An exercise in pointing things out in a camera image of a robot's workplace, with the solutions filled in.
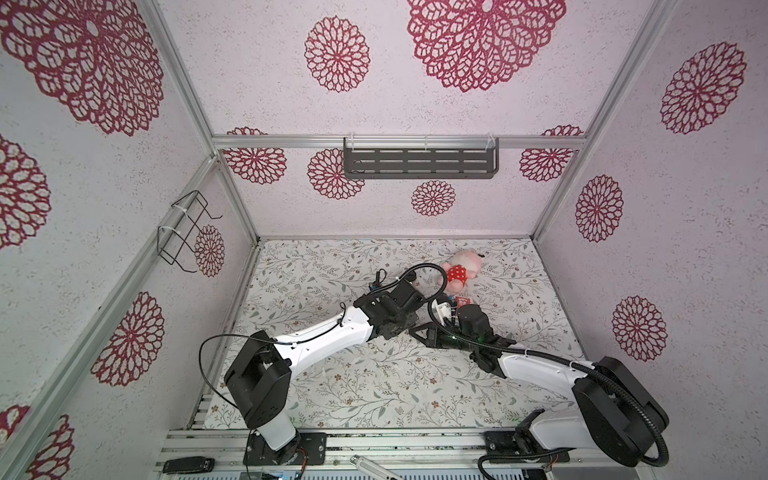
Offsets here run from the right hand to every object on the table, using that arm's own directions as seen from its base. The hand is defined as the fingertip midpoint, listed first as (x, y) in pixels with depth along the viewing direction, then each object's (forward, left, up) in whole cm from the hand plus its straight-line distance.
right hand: (409, 329), depth 81 cm
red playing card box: (+17, -18, -12) cm, 28 cm away
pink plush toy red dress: (+29, -19, -7) cm, 35 cm away
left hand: (+3, 0, -1) cm, 3 cm away
